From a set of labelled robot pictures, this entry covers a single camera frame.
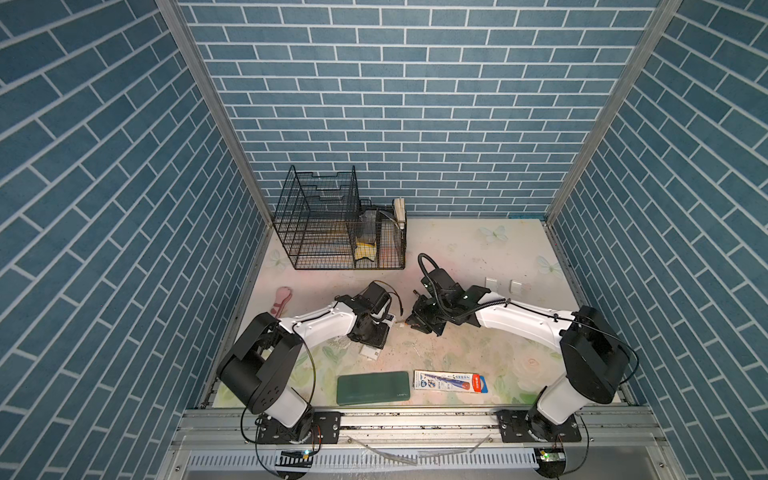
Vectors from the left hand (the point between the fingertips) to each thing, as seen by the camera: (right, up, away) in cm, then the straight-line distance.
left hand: (379, 339), depth 89 cm
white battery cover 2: (+46, +14, +11) cm, 49 cm away
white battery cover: (+38, +15, +14) cm, 43 cm away
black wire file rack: (-27, +39, +31) cm, 56 cm away
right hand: (+6, +8, -6) cm, 11 cm away
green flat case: (-1, -11, -8) cm, 14 cm away
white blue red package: (+20, -9, -8) cm, 23 cm away
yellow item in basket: (-6, +27, +8) cm, 28 cm away
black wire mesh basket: (-1, +28, +23) cm, 37 cm away
